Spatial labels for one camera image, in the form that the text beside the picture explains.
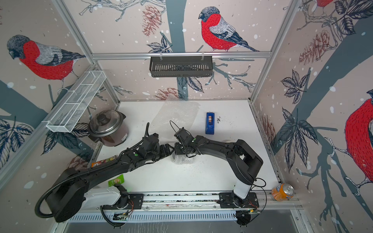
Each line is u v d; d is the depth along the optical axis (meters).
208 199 0.75
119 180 0.80
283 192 0.67
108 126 0.85
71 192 0.40
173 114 1.11
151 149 0.66
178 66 1.07
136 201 0.73
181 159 0.81
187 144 0.67
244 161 0.46
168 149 0.76
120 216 0.72
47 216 0.41
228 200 0.73
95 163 0.86
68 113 0.73
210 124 1.01
